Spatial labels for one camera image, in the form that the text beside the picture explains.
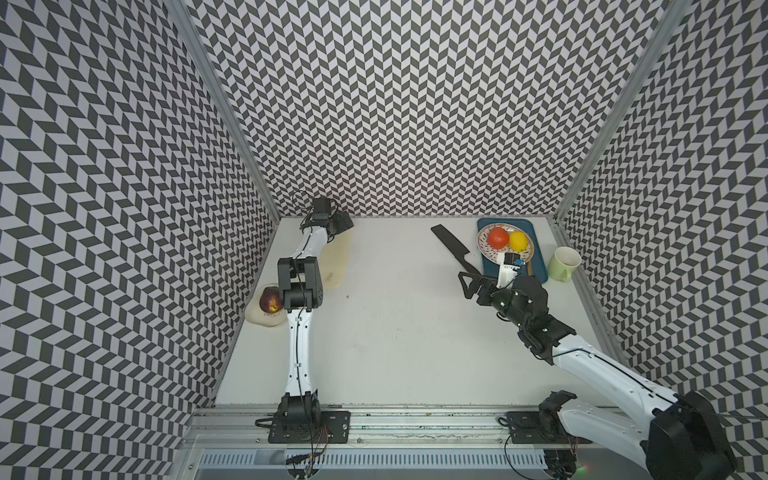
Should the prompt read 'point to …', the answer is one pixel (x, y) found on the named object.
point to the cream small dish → (255, 314)
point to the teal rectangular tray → (536, 265)
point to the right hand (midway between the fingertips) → (469, 280)
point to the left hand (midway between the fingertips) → (342, 222)
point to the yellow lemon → (518, 241)
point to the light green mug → (562, 263)
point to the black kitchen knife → (454, 247)
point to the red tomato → (497, 238)
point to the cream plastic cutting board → (334, 260)
